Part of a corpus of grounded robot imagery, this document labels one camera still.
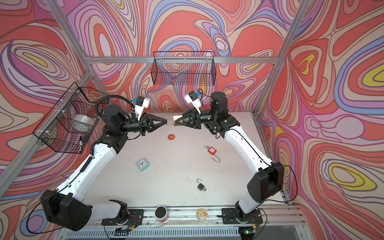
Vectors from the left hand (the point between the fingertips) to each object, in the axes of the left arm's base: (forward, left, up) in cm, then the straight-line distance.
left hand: (166, 124), depth 60 cm
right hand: (+1, -5, -2) cm, 5 cm away
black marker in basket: (0, +44, -14) cm, 46 cm away
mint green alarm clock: (0, +20, -37) cm, 42 cm away
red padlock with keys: (+9, -24, -38) cm, 46 cm away
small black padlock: (-12, -15, -40) cm, 45 cm away
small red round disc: (+22, +5, -39) cm, 45 cm away
